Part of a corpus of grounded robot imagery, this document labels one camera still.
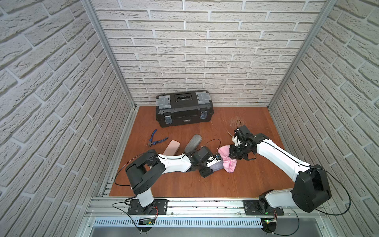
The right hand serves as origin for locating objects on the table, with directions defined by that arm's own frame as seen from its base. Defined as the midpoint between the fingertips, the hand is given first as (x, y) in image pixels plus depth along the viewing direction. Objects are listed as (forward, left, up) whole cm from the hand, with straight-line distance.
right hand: (231, 156), depth 83 cm
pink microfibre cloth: (-5, +2, +1) cm, 6 cm away
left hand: (-2, +12, -7) cm, 14 cm away
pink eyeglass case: (+12, +35, -6) cm, 38 cm away
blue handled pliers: (+16, +50, -6) cm, 53 cm away
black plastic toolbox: (+32, +27, +9) cm, 43 cm away
